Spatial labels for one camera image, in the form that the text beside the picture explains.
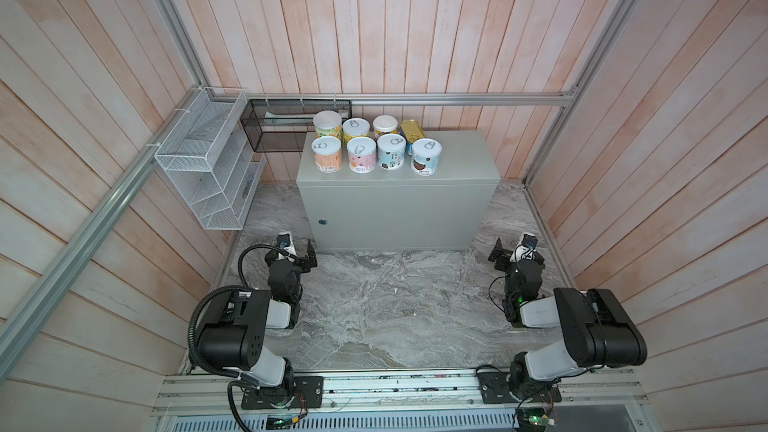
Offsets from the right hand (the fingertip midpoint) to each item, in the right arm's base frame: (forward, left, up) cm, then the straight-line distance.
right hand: (515, 241), depth 90 cm
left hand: (-3, +68, 0) cm, 68 cm away
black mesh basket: (+37, +77, +16) cm, 87 cm away
